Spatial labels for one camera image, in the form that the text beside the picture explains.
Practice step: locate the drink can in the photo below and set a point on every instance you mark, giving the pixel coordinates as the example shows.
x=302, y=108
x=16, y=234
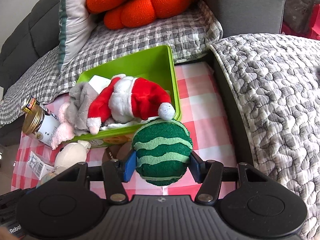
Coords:
x=30, y=102

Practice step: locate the green rectangular storage box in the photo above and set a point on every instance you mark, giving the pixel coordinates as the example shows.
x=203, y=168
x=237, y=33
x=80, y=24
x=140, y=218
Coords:
x=154, y=64

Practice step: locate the pink fluffy plush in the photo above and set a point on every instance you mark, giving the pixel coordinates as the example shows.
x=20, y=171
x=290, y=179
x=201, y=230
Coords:
x=65, y=130

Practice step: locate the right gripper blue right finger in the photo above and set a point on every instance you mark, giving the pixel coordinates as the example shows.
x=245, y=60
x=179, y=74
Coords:
x=209, y=175

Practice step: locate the grey hanging bag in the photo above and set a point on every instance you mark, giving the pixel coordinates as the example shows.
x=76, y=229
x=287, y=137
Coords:
x=297, y=14

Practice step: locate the grey checked quilt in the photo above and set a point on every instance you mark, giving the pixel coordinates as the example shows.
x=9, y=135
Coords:
x=186, y=34

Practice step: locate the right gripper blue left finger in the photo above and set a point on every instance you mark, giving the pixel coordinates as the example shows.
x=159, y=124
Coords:
x=115, y=173

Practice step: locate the brown round pads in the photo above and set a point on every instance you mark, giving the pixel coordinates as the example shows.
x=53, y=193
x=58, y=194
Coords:
x=119, y=152

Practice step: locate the pink checked tablecloth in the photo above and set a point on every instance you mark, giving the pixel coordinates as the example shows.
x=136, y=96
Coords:
x=203, y=115

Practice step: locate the red white santa hat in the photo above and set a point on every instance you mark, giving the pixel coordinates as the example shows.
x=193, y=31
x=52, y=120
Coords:
x=129, y=98

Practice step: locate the green striped watermelon ball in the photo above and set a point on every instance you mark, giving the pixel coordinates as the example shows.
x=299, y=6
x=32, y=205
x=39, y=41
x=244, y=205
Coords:
x=163, y=150

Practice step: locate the grey fabric sofa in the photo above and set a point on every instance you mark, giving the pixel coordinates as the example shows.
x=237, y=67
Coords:
x=38, y=32

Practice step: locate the white box in bin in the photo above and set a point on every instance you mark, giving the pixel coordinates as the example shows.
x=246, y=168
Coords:
x=97, y=84

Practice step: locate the white barcode packet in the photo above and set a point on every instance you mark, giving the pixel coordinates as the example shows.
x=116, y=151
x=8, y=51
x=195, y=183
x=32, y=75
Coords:
x=38, y=166

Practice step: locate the gold lid jar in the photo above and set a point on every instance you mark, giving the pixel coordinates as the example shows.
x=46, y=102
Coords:
x=40, y=125

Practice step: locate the orange knot cushion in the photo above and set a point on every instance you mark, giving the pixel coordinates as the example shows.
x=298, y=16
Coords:
x=121, y=14

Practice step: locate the white and teal pillow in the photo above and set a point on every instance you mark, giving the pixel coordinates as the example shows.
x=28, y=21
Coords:
x=75, y=27

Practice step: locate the white bunny plush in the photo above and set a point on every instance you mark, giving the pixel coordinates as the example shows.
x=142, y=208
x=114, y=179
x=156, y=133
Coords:
x=72, y=154

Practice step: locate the red plastic stool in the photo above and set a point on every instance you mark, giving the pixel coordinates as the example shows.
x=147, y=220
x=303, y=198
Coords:
x=313, y=28

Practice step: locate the grey plush cloth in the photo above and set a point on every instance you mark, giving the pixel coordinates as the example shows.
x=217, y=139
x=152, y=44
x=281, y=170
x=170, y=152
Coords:
x=81, y=97

